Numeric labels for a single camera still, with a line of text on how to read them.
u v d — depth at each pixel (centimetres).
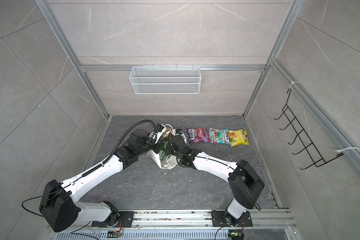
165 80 101
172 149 66
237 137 101
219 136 104
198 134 104
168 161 87
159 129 65
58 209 39
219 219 73
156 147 69
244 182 43
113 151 54
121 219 73
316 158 60
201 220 75
